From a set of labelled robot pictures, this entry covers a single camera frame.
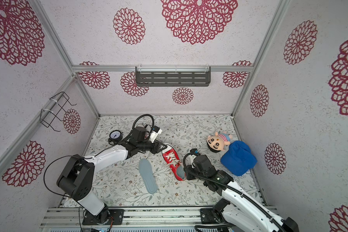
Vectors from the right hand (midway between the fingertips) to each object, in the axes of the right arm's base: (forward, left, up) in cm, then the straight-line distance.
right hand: (183, 168), depth 78 cm
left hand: (+13, +11, +1) cm, 17 cm away
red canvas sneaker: (+12, +20, +13) cm, 27 cm away
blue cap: (+12, -36, -11) cm, 40 cm away
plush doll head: (+20, -21, -6) cm, 30 cm away
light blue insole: (+5, +24, -13) cm, 28 cm away
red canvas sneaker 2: (+8, +8, 0) cm, 11 cm away
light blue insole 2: (+2, +1, -9) cm, 9 cm away
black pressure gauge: (+27, +48, -9) cm, 56 cm away
